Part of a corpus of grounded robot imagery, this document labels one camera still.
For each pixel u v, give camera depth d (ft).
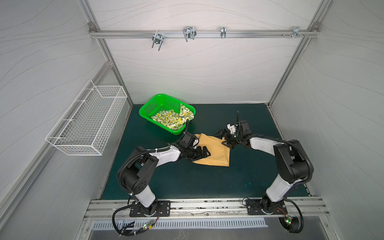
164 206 2.42
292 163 1.58
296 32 2.51
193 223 2.31
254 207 2.40
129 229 2.27
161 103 3.89
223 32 2.56
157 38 2.62
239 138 2.53
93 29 2.50
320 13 2.42
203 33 2.57
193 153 2.56
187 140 2.39
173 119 3.24
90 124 2.28
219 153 2.97
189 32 2.51
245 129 2.51
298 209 2.32
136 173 1.49
